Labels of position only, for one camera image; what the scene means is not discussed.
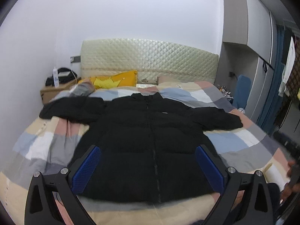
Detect black puffer jacket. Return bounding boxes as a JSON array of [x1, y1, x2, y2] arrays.
[[40, 93, 243, 203]]

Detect grey wardrobe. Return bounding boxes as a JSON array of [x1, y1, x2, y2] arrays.
[[214, 0, 278, 124]]

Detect cardboard box nightstand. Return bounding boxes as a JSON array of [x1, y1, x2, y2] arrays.
[[40, 77, 81, 105]]

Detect yellow pillow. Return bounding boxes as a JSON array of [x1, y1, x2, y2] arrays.
[[78, 70, 137, 89]]

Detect person's right hand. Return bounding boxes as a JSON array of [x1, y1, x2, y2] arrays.
[[281, 160, 300, 201]]

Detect grey wall socket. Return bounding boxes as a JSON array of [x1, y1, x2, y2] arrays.
[[70, 55, 81, 64]]

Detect black wall plug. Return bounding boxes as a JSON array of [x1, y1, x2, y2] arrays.
[[229, 72, 237, 79]]

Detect blue curtain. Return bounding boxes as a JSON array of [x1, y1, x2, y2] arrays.
[[257, 25, 284, 134]]

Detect black bag on nightstand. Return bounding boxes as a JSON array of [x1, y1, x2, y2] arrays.
[[45, 67, 77, 86]]

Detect white spray bottle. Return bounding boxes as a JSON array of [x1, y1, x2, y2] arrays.
[[52, 67, 59, 88]]

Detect patchwork colour duvet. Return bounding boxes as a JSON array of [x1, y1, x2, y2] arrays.
[[1, 81, 288, 224]]

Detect white hanging garment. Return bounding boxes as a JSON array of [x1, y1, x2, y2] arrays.
[[278, 37, 296, 97]]

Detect blue chair back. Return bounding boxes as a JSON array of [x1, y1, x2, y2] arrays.
[[232, 75, 252, 109]]

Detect cream quilted headboard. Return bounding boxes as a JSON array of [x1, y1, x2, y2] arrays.
[[80, 39, 219, 84]]

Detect small items on desk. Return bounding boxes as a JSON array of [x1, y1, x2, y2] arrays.
[[217, 85, 234, 104]]

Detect grey folded garment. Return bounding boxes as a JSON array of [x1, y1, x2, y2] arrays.
[[69, 81, 95, 97]]

